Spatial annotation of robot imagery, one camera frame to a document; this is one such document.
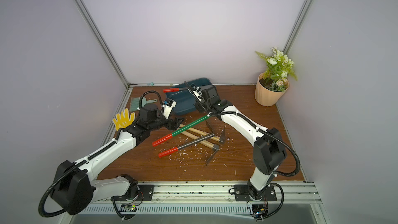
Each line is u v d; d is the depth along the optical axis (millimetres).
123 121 1005
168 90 1070
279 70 898
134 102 1096
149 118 628
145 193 730
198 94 783
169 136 769
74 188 397
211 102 632
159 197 729
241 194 726
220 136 922
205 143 876
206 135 899
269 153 443
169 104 695
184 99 1114
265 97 978
